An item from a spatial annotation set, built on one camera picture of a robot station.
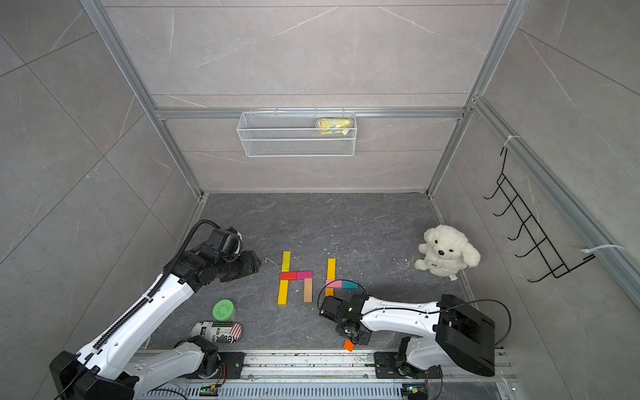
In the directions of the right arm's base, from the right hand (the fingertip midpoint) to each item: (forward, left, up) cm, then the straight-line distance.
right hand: (348, 336), depth 80 cm
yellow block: (+26, +22, +2) cm, 35 cm away
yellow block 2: (+13, +22, +3) cm, 26 cm away
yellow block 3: (+23, +5, +2) cm, 24 cm away
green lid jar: (+8, +41, +6) cm, 42 cm away
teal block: (+17, -1, +3) cm, 17 cm away
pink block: (+18, +4, 0) cm, 18 cm away
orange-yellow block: (+15, +6, 0) cm, 16 cm away
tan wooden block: (+15, +14, +2) cm, 20 cm away
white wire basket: (+70, +18, +31) cm, 79 cm away
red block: (+21, +21, +1) cm, 30 cm away
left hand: (+18, +29, +19) cm, 39 cm away
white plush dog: (+21, -33, +17) cm, 43 cm away
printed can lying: (+1, +40, +5) cm, 40 cm away
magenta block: (+22, +16, +1) cm, 27 cm away
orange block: (-3, 0, +2) cm, 4 cm away
